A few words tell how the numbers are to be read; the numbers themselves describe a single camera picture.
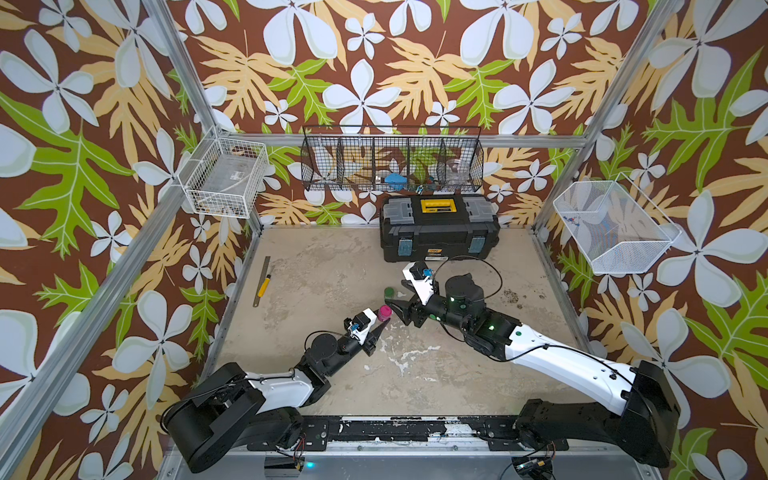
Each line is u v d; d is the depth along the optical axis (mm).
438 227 973
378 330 724
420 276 604
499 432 744
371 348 697
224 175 862
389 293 978
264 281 1035
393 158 996
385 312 734
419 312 633
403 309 629
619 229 816
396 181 958
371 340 703
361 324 639
